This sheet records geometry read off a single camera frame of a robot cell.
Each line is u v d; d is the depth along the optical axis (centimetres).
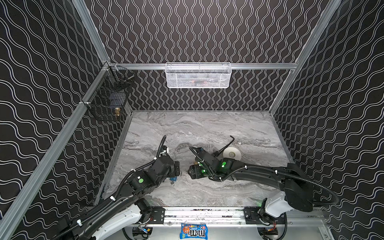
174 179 86
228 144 101
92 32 78
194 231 69
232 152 98
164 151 64
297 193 42
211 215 76
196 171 69
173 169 57
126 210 60
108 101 93
